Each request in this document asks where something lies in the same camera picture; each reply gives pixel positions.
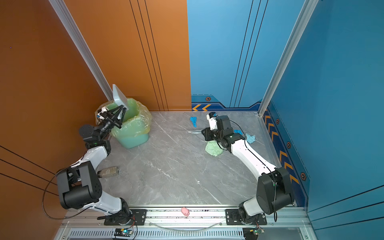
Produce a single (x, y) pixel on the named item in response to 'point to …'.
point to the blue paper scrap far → (194, 120)
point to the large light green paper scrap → (213, 148)
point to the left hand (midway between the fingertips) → (124, 106)
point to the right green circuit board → (251, 233)
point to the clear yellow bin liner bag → (138, 120)
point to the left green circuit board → (123, 232)
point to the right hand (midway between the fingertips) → (202, 131)
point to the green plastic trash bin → (131, 142)
